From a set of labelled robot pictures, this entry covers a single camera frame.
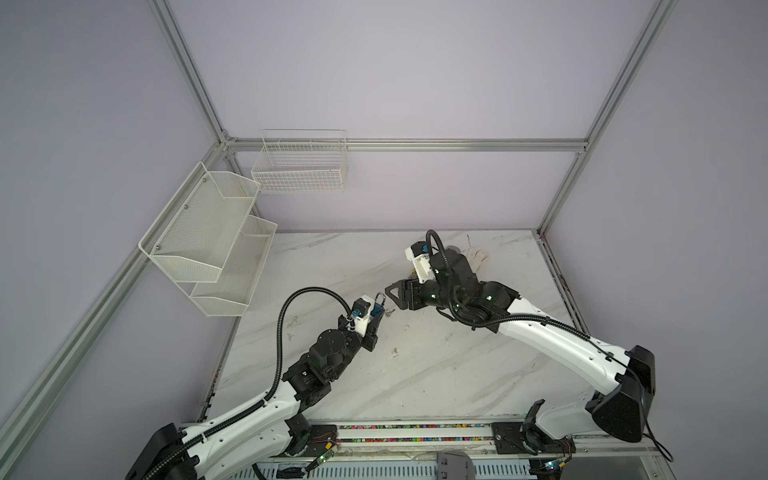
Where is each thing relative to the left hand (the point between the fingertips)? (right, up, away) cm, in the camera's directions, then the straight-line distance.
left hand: (374, 308), depth 76 cm
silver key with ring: (+3, -5, +22) cm, 23 cm away
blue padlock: (+1, 0, -1) cm, 2 cm away
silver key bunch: (+5, -16, +13) cm, 21 cm away
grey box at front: (+19, -36, -6) cm, 42 cm away
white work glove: (+36, +13, +35) cm, 52 cm away
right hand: (+4, +5, -5) cm, 8 cm away
